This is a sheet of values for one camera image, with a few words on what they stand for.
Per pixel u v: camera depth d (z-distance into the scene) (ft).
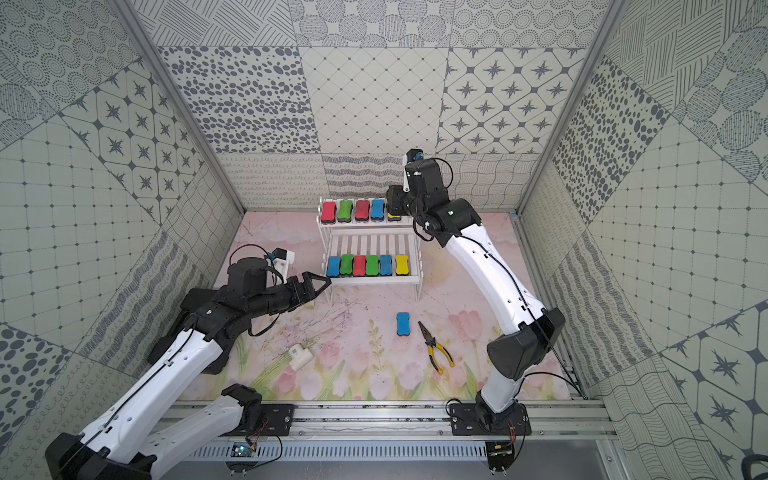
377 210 2.75
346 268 2.82
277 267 1.94
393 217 2.62
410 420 2.49
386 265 2.89
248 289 1.86
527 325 1.40
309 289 2.13
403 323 2.97
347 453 2.30
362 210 2.72
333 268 2.84
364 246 3.05
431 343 2.84
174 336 2.75
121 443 1.28
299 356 2.68
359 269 2.83
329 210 2.69
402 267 2.90
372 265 2.87
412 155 2.05
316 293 2.17
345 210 2.68
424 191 1.71
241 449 2.35
